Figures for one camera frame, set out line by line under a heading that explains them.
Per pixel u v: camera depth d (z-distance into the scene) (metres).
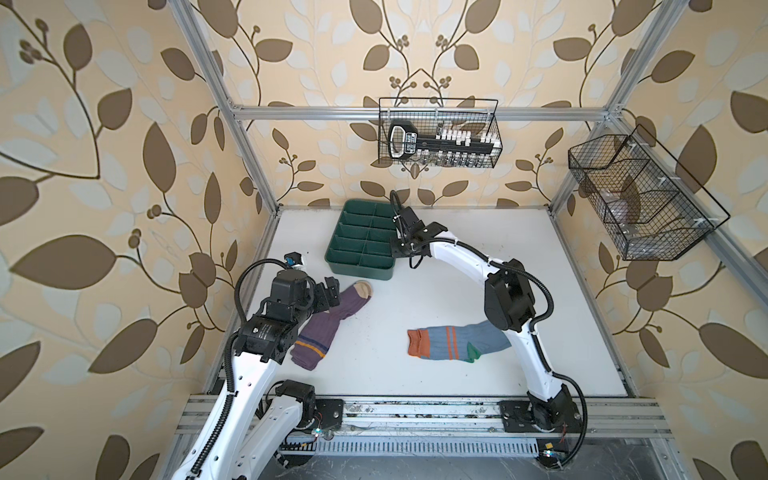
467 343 0.86
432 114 0.90
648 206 0.74
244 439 0.41
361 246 1.02
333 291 0.67
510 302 0.58
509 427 0.74
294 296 0.54
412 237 0.75
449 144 0.83
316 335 0.87
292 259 0.64
